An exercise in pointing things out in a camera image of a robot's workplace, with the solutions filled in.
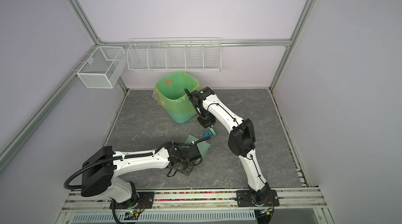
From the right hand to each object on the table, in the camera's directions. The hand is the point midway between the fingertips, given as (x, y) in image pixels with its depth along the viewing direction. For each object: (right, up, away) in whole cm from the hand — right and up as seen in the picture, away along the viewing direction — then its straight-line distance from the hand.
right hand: (211, 125), depth 86 cm
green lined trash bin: (-28, +20, +17) cm, 38 cm away
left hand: (-13, -22, -6) cm, 27 cm away
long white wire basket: (-20, +44, +13) cm, 50 cm away
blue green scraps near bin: (-3, -7, +10) cm, 12 cm away
